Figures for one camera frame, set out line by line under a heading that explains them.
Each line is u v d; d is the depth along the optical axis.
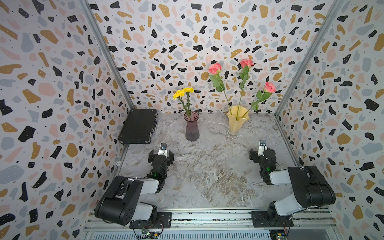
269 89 0.83
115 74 0.95
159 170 0.69
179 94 0.83
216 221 0.76
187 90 0.87
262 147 0.82
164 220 0.73
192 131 1.07
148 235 0.71
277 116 1.25
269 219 0.69
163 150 0.76
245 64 0.88
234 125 0.95
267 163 0.72
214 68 0.84
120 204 0.43
